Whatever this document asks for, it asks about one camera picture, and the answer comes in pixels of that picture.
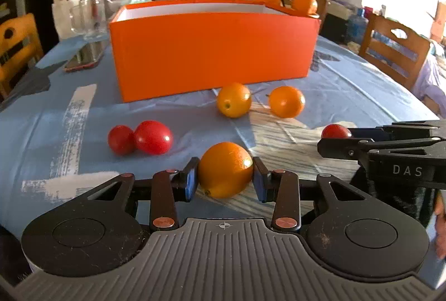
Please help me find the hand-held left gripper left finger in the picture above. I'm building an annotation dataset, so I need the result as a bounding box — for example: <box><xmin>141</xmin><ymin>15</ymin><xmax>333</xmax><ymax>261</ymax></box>
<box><xmin>84</xmin><ymin>157</ymin><xmax>201</xmax><ymax>233</ymax></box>

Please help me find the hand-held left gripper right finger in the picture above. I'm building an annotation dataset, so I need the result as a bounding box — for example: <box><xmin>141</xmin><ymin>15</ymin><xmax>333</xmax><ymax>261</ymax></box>
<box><xmin>253</xmin><ymin>156</ymin><xmax>370</xmax><ymax>233</ymax></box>

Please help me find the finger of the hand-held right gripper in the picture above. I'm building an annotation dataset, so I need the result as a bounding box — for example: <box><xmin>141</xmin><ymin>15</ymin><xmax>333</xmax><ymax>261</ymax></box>
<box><xmin>317</xmin><ymin>136</ymin><xmax>446</xmax><ymax>161</ymax></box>
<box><xmin>348</xmin><ymin>120</ymin><xmax>440</xmax><ymax>141</ymax></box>

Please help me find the red cherry tomato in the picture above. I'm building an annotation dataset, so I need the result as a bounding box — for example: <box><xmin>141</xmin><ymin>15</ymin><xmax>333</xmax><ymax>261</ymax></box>
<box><xmin>321</xmin><ymin>124</ymin><xmax>352</xmax><ymax>140</ymax></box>
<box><xmin>108</xmin><ymin>125</ymin><xmax>136</xmax><ymax>156</ymax></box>
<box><xmin>134</xmin><ymin>120</ymin><xmax>174</xmax><ymax>155</ymax></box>

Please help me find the small orange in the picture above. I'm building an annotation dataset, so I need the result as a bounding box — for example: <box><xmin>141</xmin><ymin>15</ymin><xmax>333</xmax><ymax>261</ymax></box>
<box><xmin>198</xmin><ymin>142</ymin><xmax>254</xmax><ymax>199</ymax></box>
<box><xmin>268</xmin><ymin>86</ymin><xmax>306</xmax><ymax>119</ymax></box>
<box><xmin>217</xmin><ymin>83</ymin><xmax>252</xmax><ymax>119</ymax></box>

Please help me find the orange cardboard box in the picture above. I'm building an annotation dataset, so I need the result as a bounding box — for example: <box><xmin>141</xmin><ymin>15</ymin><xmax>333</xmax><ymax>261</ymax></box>
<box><xmin>109</xmin><ymin>0</ymin><xmax>321</xmax><ymax>103</ymax></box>

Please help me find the person's right hand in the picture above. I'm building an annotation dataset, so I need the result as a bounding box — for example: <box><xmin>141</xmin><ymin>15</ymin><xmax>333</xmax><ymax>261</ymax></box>
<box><xmin>434</xmin><ymin>193</ymin><xmax>446</xmax><ymax>258</ymax></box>

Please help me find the lilac cloth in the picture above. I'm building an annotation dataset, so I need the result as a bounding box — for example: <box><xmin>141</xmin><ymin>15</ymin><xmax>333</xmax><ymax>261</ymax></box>
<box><xmin>413</xmin><ymin>54</ymin><xmax>446</xmax><ymax>114</ymax></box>

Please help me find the brown wooden chair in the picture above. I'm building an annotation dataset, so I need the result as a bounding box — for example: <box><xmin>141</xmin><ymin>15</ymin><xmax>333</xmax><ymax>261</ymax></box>
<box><xmin>359</xmin><ymin>13</ymin><xmax>431</xmax><ymax>91</ymax></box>
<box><xmin>266</xmin><ymin>0</ymin><xmax>328</xmax><ymax>21</ymax></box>

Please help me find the blue water jug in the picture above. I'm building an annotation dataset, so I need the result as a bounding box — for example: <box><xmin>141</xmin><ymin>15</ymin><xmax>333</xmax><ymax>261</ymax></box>
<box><xmin>347</xmin><ymin>8</ymin><xmax>369</xmax><ymax>44</ymax></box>

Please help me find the blue printed tablecloth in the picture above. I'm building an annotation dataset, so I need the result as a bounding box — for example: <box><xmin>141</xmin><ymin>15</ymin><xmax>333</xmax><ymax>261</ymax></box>
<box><xmin>0</xmin><ymin>35</ymin><xmax>440</xmax><ymax>242</ymax></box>

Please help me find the smartphone with red case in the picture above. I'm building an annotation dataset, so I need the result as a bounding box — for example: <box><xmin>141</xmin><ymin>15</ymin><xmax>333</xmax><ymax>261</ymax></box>
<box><xmin>63</xmin><ymin>41</ymin><xmax>109</xmax><ymax>73</ymax></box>

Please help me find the clear glass jar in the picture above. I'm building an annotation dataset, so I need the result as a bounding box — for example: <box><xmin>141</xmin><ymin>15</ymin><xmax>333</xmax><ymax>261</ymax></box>
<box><xmin>70</xmin><ymin>0</ymin><xmax>107</xmax><ymax>41</ymax></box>

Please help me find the yellow wooden chair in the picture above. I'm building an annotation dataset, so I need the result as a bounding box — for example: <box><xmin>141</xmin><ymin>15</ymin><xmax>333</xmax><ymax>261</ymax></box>
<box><xmin>0</xmin><ymin>13</ymin><xmax>44</xmax><ymax>100</ymax></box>

